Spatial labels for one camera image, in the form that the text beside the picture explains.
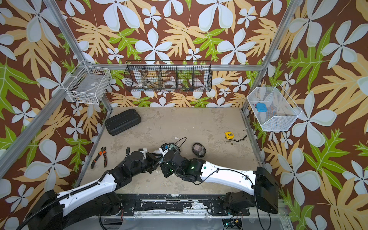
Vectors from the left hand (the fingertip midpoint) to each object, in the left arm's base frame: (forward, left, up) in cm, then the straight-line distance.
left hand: (166, 154), depth 78 cm
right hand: (-6, +3, +1) cm, 7 cm away
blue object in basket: (+26, -57, +11) cm, 64 cm away
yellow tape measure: (+22, -43, -13) cm, 50 cm away
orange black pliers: (+10, +45, -15) cm, 48 cm away
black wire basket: (+51, +1, +17) cm, 53 cm away
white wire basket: (+37, +49, +20) cm, 65 cm away
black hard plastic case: (+30, +38, -10) cm, 49 cm away
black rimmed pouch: (+9, -20, -12) cm, 25 cm away
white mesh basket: (+23, -64, +11) cm, 69 cm away
